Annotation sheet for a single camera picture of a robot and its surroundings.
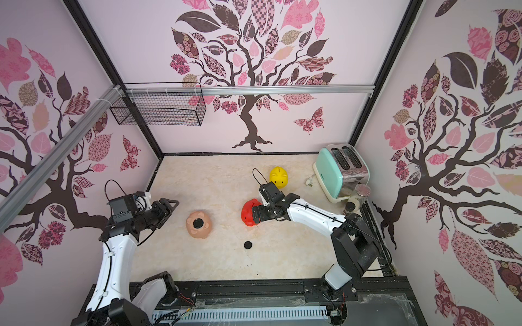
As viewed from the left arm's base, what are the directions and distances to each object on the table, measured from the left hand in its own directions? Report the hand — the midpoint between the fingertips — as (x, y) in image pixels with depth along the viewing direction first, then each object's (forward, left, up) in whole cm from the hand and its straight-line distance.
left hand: (177, 210), depth 79 cm
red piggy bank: (+2, -27, -6) cm, 28 cm away
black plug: (-2, -6, -8) cm, 10 cm away
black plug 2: (-8, -27, -16) cm, 32 cm away
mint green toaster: (+19, -69, +2) cm, 71 cm away
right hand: (+3, -34, -8) cm, 35 cm away
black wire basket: (+48, +6, +19) cm, 52 cm away
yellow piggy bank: (+23, -42, -8) cm, 49 cm away
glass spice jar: (+9, -78, -1) cm, 78 cm away
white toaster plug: (+24, -58, -14) cm, 65 cm away
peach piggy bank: (-6, -9, -8) cm, 14 cm away
